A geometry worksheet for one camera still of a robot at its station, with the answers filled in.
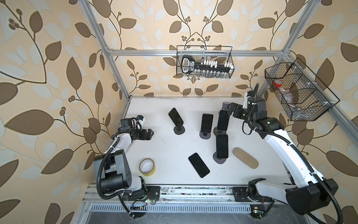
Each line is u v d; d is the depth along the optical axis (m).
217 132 0.97
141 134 0.80
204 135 0.97
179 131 0.99
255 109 0.54
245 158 0.84
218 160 0.87
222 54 0.91
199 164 0.85
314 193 0.37
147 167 0.84
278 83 0.88
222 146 0.80
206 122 0.89
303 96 0.73
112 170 0.46
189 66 0.85
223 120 0.91
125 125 0.71
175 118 0.93
